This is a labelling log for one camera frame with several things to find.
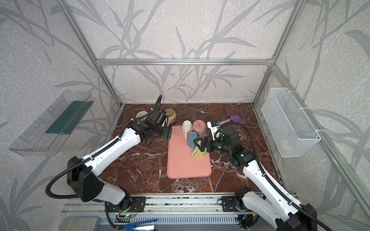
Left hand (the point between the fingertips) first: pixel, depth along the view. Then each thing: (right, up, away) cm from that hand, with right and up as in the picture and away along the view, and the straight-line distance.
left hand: (167, 127), depth 82 cm
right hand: (+18, -3, -9) cm, 21 cm away
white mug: (+11, -1, +13) cm, 17 cm away
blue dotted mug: (+14, -6, +7) cm, 17 cm away
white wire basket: (+58, -1, -22) cm, 62 cm away
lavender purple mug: (-24, +8, +24) cm, 34 cm away
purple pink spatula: (+48, +5, +29) cm, 56 cm away
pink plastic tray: (+7, -23, +6) cm, 25 cm away
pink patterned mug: (+19, 0, +11) cm, 22 cm away
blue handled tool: (-6, -46, -14) cm, 48 cm away
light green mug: (+18, -16, +5) cm, 24 cm away
